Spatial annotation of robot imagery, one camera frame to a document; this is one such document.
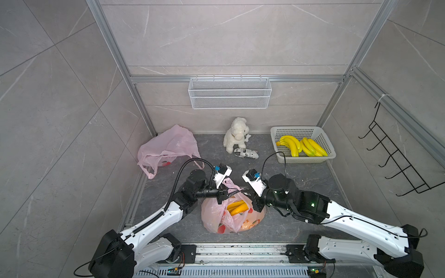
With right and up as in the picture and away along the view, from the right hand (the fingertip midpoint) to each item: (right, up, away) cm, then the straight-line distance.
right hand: (244, 191), depth 66 cm
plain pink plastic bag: (-43, +15, +29) cm, 54 cm away
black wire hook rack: (+59, +6, -6) cm, 60 cm away
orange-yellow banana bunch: (-2, -11, +12) cm, 16 cm away
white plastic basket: (+52, +26, +46) cm, 74 cm away
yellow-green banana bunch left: (+33, +20, +38) cm, 54 cm away
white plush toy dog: (-1, +25, +33) cm, 41 cm away
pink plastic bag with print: (-11, -12, +5) cm, 17 cm away
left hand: (-1, +1, +4) cm, 4 cm away
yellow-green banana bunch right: (+45, +16, +36) cm, 59 cm away
